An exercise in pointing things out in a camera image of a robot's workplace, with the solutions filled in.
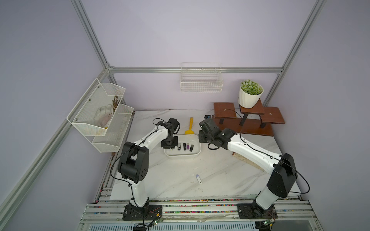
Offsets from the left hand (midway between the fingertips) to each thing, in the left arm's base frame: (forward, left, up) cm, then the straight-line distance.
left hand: (171, 148), depth 91 cm
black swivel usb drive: (+5, -4, -6) cm, 9 cm away
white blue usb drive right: (-18, -17, -6) cm, 25 cm away
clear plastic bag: (+7, +36, +23) cm, 44 cm away
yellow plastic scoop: (+18, -12, -6) cm, 22 cm away
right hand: (+2, -20, +10) cm, 23 cm away
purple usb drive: (+5, -10, -5) cm, 13 cm away
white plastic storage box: (+5, -11, -6) cm, 14 cm away
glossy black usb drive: (+5, -8, -6) cm, 11 cm away
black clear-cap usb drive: (+4, -13, -6) cm, 15 cm away
